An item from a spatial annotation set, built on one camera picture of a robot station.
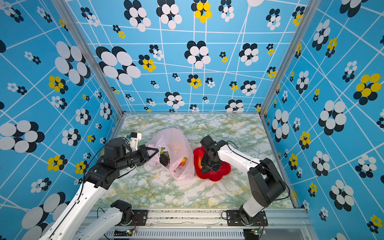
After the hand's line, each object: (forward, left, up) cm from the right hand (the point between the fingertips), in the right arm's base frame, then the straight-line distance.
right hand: (206, 166), depth 86 cm
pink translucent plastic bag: (+3, +17, +9) cm, 20 cm away
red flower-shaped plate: (-4, -10, +4) cm, 11 cm away
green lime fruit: (+2, +24, +13) cm, 27 cm away
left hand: (-2, +22, +22) cm, 31 cm away
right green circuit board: (-31, -21, -7) cm, 38 cm away
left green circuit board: (-32, +40, -6) cm, 52 cm away
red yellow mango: (+2, +4, -1) cm, 5 cm away
